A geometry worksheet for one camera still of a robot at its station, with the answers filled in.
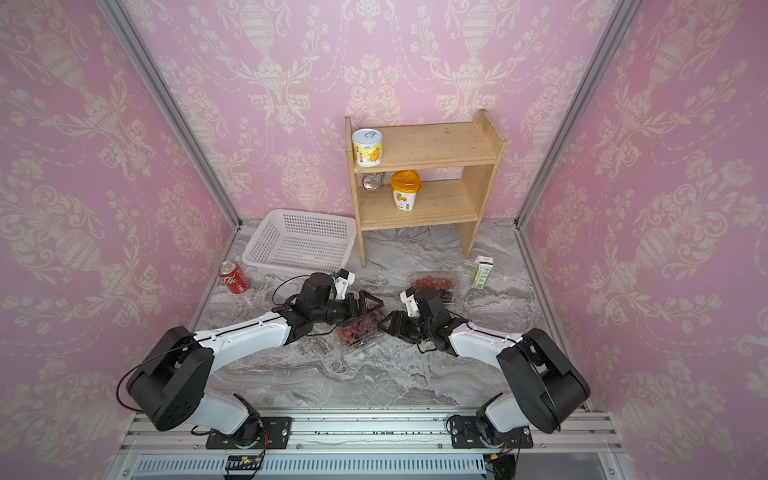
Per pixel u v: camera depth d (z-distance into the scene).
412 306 0.83
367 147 0.71
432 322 0.70
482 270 0.92
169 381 0.44
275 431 0.75
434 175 1.09
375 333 0.86
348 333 0.85
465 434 0.73
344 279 0.81
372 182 0.95
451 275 1.06
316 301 0.69
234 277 0.94
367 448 0.73
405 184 0.89
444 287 0.97
